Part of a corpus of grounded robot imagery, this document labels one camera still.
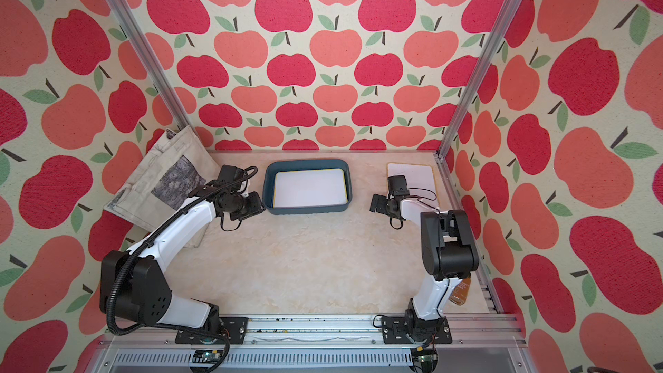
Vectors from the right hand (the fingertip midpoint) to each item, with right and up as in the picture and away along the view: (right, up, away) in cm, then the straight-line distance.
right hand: (385, 210), depth 100 cm
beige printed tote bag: (-75, +17, -12) cm, 78 cm away
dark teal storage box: (-48, +12, +7) cm, 50 cm away
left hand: (-44, +2, -14) cm, 47 cm away
